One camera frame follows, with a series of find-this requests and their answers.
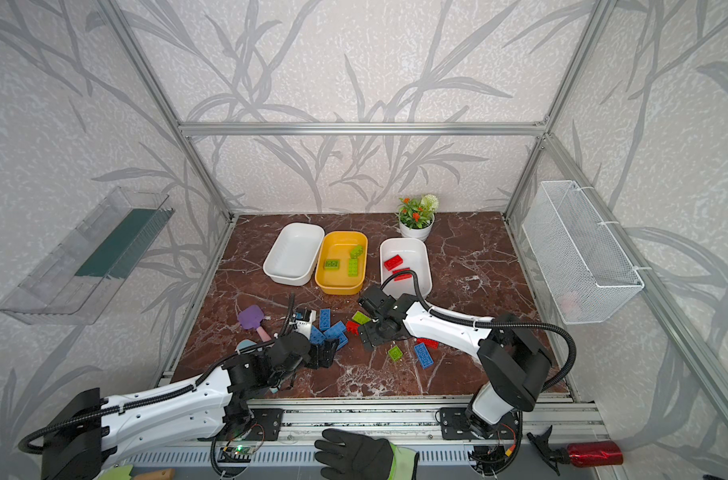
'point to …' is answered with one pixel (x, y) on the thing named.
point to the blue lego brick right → (423, 355)
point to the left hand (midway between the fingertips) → (331, 333)
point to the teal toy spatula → (245, 343)
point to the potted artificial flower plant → (416, 216)
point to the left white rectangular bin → (294, 253)
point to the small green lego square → (395, 353)
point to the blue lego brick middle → (337, 332)
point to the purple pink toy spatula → (251, 318)
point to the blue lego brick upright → (325, 318)
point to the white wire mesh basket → (588, 273)
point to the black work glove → (356, 456)
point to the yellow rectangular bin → (341, 262)
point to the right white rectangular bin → (401, 253)
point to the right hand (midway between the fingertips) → (376, 325)
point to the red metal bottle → (590, 454)
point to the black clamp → (551, 456)
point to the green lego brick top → (360, 318)
